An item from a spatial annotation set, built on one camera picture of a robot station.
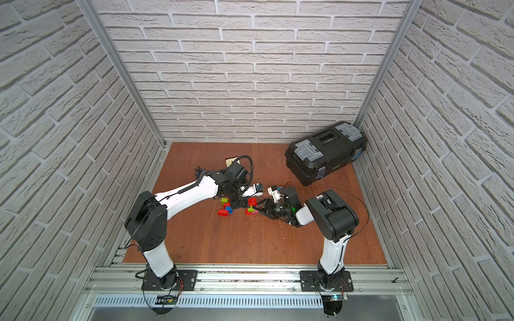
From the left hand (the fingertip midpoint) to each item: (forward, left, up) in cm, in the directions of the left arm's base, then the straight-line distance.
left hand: (248, 198), depth 87 cm
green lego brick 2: (-4, -1, -3) cm, 5 cm away
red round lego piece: (-2, -2, +1) cm, 3 cm away
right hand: (-3, -4, -5) cm, 7 cm away
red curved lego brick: (-4, +12, -7) cm, 14 cm away
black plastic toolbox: (+15, -28, +10) cm, 34 cm away
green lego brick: (+2, +12, -5) cm, 13 cm away
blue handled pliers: (+20, +28, -7) cm, 35 cm away
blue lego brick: (-8, +7, +7) cm, 13 cm away
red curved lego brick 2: (-4, 0, -7) cm, 8 cm away
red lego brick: (0, +11, -6) cm, 13 cm away
